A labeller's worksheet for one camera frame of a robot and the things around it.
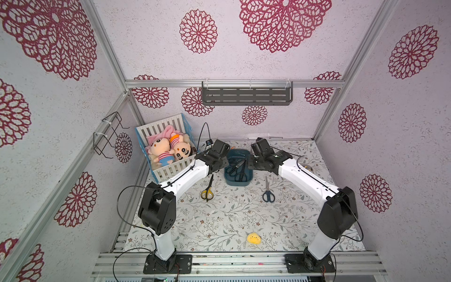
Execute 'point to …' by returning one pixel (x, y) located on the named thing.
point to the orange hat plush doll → (181, 145)
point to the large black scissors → (232, 171)
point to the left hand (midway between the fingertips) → (221, 161)
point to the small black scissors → (241, 176)
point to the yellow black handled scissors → (208, 194)
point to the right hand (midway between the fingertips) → (254, 162)
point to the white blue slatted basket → (179, 121)
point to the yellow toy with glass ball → (308, 167)
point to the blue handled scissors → (268, 195)
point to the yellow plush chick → (253, 238)
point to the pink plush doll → (159, 147)
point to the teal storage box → (237, 173)
